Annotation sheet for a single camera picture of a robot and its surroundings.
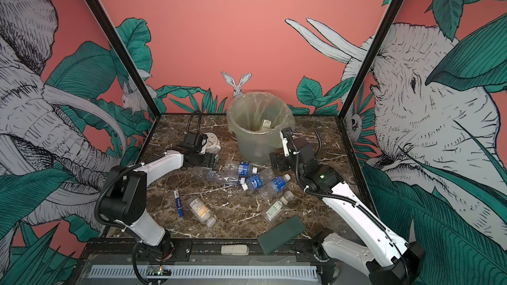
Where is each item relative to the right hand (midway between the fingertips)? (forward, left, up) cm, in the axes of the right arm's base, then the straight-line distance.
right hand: (279, 147), depth 73 cm
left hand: (+9, +33, -20) cm, 40 cm away
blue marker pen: (-12, +43, -25) cm, 52 cm away
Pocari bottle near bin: (+3, +19, -22) cm, 29 cm away
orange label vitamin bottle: (-17, +31, -21) cm, 41 cm away
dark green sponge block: (-24, -1, -27) cm, 36 cm away
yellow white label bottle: (+24, +4, -14) cm, 28 cm away
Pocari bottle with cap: (-6, +1, -23) cm, 23 cm away
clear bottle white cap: (+2, +4, -27) cm, 28 cm away
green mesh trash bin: (+30, +9, -16) cm, 35 cm away
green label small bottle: (-15, 0, -21) cm, 26 cm away
